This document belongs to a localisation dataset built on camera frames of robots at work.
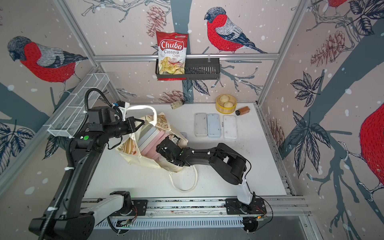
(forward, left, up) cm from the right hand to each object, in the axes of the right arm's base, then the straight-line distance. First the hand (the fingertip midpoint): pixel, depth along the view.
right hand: (157, 149), depth 86 cm
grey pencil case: (+12, -15, -2) cm, 20 cm away
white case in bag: (+8, +7, +5) cm, 11 cm away
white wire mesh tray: (+1, +40, +23) cm, 46 cm away
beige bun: (+46, -43, -1) cm, 63 cm away
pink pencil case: (0, +4, -2) cm, 5 cm away
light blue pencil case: (+23, -35, -7) cm, 42 cm away
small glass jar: (+42, -6, -5) cm, 43 cm away
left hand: (+2, 0, +26) cm, 26 cm away
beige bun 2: (+40, -46, -1) cm, 61 cm away
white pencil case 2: (+22, -46, -7) cm, 52 cm away
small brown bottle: (+37, -57, -5) cm, 68 cm away
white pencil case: (+23, -26, -5) cm, 35 cm away
